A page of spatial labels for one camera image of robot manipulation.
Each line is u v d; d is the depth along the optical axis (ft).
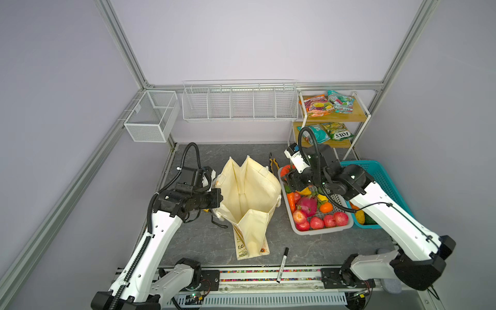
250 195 2.95
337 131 3.31
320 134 3.25
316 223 2.71
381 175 3.15
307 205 2.77
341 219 2.58
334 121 3.49
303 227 2.69
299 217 2.59
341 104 2.87
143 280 1.26
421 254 1.27
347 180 1.46
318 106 2.77
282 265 2.53
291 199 2.91
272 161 3.67
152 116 3.30
